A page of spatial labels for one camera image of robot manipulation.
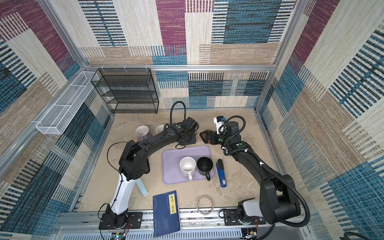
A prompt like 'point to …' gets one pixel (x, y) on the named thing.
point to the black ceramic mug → (204, 165)
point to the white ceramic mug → (188, 165)
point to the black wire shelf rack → (128, 90)
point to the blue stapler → (221, 174)
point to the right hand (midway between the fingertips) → (206, 135)
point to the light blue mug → (160, 128)
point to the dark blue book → (166, 214)
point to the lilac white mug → (143, 132)
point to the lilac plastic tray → (171, 173)
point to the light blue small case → (142, 187)
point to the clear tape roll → (207, 214)
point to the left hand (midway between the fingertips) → (194, 139)
